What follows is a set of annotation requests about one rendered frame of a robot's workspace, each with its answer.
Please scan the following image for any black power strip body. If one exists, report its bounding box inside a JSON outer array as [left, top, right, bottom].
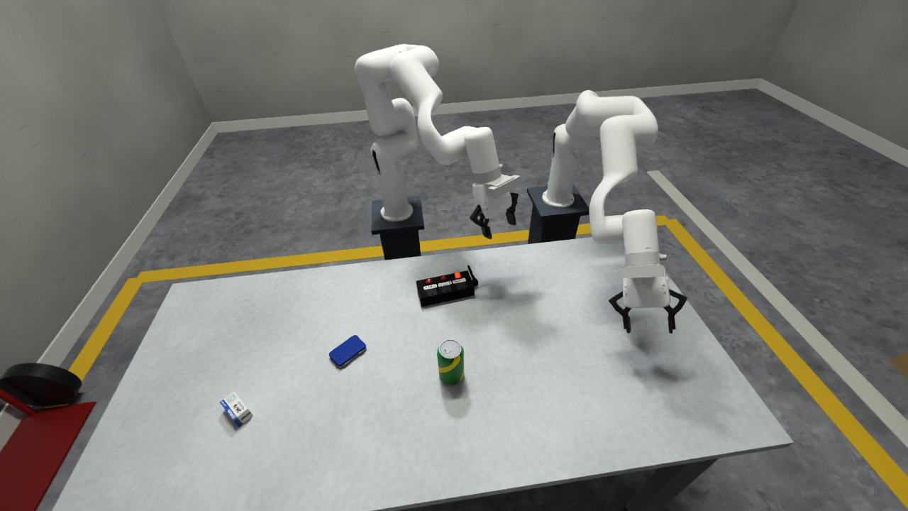
[[416, 265, 478, 307]]

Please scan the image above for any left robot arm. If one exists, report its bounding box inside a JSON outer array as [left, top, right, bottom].
[[542, 90, 667, 278]]

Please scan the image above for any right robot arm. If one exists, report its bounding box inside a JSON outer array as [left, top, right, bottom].
[[355, 44, 522, 222]]

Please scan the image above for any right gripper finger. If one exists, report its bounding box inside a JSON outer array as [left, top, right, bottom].
[[505, 192, 518, 225], [470, 204, 492, 239]]

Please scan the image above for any green drink can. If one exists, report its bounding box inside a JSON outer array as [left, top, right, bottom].
[[437, 339, 465, 385]]

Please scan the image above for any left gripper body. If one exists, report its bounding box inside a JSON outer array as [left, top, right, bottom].
[[623, 266, 670, 308]]

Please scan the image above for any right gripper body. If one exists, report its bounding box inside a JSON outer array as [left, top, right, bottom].
[[472, 182, 511, 219]]

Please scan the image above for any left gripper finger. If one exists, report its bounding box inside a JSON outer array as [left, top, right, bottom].
[[609, 291, 631, 334], [663, 289, 687, 334]]

